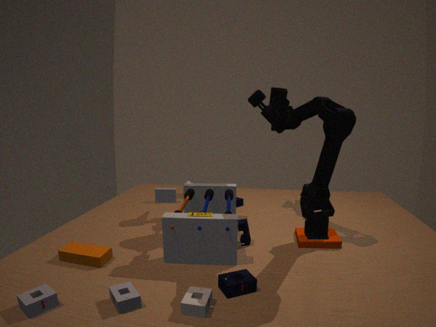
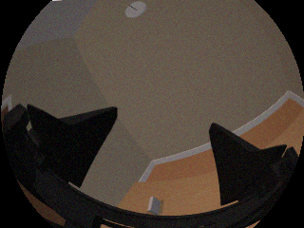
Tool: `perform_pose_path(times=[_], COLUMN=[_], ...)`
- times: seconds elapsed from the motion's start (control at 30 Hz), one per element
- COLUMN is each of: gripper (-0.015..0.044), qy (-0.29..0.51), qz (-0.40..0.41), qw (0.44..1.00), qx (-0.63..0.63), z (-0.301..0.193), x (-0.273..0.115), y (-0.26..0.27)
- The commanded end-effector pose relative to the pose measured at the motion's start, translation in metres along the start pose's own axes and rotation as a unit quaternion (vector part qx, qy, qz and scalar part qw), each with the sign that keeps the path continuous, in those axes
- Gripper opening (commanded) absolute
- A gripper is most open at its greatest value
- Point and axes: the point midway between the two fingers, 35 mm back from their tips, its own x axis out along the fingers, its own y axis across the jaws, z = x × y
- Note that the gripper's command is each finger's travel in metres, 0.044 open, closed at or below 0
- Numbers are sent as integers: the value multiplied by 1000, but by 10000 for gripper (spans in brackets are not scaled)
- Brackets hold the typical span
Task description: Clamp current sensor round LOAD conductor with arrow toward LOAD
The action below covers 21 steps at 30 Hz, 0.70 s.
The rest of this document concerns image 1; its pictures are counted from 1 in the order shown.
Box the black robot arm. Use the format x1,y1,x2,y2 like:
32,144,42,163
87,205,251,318
266,88,356,240

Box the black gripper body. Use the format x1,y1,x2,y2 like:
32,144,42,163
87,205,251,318
248,90,284,134

